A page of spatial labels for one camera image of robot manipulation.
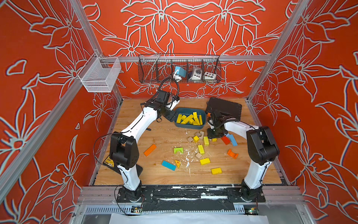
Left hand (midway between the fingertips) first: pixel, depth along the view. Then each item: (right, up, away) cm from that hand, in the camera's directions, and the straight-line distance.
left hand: (171, 110), depth 89 cm
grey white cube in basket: (+17, +24, +1) cm, 30 cm away
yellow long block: (+5, -6, +16) cm, 18 cm away
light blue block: (+41, -19, +4) cm, 46 cm away
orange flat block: (-14, -26, +1) cm, 30 cm away
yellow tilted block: (+24, -20, +4) cm, 31 cm away
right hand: (+26, -17, +7) cm, 32 cm away
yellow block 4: (+18, -2, +18) cm, 25 cm away
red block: (+37, -20, +4) cm, 42 cm away
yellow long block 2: (+10, -8, +14) cm, 19 cm away
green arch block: (+7, -25, -1) cm, 26 cm away
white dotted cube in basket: (+27, +24, +5) cm, 36 cm away
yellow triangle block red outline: (+4, -31, -7) cm, 33 cm away
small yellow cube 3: (+9, -5, +16) cm, 19 cm away
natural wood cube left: (+13, -20, +5) cm, 24 cm away
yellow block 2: (+21, -31, -5) cm, 38 cm away
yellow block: (+19, -25, -1) cm, 31 cm away
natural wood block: (+21, -18, +4) cm, 28 cm away
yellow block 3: (+27, -36, -8) cm, 46 cm away
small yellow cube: (+17, -19, +4) cm, 26 cm away
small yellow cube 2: (+29, -20, +4) cm, 36 cm away
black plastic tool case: (+48, +1, +21) cm, 52 cm away
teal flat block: (-1, -34, -5) cm, 34 cm away
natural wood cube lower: (+17, -28, -3) cm, 33 cm away
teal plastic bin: (+12, -1, +18) cm, 22 cm away
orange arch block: (+40, -29, -2) cm, 49 cm away
